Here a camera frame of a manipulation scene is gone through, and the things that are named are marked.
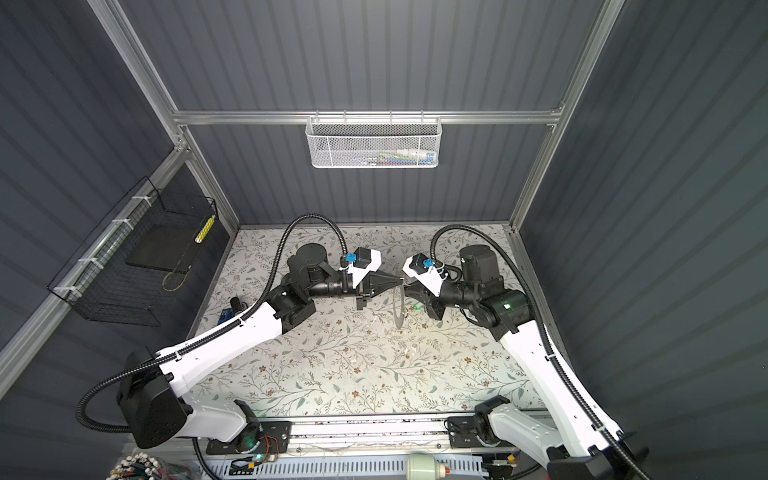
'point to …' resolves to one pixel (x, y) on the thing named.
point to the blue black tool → (236, 307)
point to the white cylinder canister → (422, 467)
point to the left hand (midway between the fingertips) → (402, 278)
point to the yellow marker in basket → (205, 229)
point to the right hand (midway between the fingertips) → (411, 289)
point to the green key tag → (418, 306)
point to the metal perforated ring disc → (399, 304)
